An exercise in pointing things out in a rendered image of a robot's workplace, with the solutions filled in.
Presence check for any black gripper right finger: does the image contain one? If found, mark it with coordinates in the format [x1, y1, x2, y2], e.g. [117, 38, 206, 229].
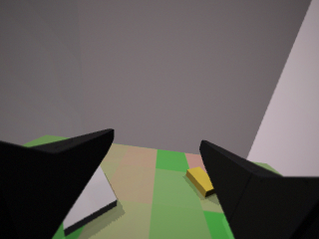
[199, 140, 319, 239]

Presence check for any light grey flat rectangular block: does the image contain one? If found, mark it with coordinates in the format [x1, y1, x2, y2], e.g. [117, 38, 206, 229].
[63, 166, 117, 237]

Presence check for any yellow rectangular block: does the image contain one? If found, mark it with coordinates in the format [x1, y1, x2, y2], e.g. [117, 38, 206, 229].
[186, 167, 215, 197]

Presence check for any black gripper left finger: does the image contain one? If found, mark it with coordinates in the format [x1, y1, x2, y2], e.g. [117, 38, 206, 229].
[0, 128, 115, 239]

